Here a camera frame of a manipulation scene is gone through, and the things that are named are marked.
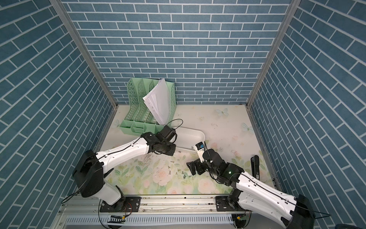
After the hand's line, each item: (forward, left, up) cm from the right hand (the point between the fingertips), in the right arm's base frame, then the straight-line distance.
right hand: (194, 160), depth 77 cm
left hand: (+6, +11, -3) cm, 13 cm away
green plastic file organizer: (+32, +44, -8) cm, 55 cm away
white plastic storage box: (+21, +6, -11) cm, 24 cm away
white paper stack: (+35, +26, +10) cm, 45 cm away
